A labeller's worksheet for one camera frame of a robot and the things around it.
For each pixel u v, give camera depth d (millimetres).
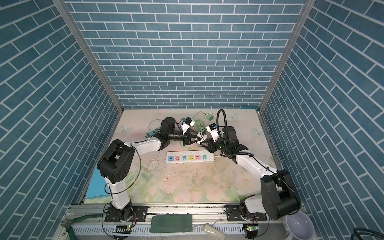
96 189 806
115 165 497
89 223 712
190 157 914
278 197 423
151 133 1042
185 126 773
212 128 755
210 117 1146
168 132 740
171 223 723
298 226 701
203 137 806
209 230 668
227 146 673
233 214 734
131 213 682
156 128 1083
